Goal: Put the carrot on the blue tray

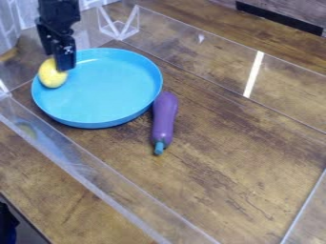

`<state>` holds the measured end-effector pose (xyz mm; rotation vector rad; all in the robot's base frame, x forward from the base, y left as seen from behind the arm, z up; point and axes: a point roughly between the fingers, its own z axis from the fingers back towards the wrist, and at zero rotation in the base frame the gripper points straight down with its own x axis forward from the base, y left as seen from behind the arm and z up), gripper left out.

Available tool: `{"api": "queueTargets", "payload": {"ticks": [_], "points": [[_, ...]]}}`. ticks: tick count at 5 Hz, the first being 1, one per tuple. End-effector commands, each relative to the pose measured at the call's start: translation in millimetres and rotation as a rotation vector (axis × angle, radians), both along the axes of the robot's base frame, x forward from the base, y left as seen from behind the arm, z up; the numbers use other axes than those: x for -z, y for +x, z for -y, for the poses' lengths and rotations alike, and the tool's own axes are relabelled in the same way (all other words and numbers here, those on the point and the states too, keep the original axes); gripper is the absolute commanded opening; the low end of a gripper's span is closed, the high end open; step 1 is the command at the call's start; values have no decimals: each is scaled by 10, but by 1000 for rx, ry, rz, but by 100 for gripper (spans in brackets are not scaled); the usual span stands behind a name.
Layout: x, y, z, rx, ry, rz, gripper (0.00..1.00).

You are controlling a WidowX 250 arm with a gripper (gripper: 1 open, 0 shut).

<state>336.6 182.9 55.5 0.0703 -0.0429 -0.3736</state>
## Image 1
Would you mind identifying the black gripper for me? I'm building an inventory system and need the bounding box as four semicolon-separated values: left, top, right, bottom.
36;0;80;71

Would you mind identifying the yellow lemon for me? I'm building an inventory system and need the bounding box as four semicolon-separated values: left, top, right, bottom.
39;58;68;89

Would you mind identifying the blue round tray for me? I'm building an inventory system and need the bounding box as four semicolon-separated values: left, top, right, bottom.
31;48;163;129

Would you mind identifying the white brick pattern curtain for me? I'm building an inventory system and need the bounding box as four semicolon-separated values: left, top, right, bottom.
0;0;119;55

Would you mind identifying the purple toy eggplant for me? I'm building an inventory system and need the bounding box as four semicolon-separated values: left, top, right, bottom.
151;91;178;155

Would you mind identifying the clear acrylic enclosure wall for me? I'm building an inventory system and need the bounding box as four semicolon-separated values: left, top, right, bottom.
0;0;326;244

